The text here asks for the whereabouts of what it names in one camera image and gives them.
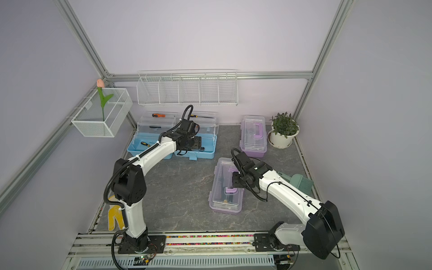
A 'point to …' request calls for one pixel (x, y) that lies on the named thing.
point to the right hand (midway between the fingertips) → (237, 181)
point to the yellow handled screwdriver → (145, 144)
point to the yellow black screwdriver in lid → (197, 116)
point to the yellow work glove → (114, 212)
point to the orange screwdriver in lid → (158, 115)
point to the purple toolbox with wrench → (253, 139)
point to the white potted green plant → (284, 128)
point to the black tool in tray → (154, 127)
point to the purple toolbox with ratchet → (223, 198)
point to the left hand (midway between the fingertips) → (196, 143)
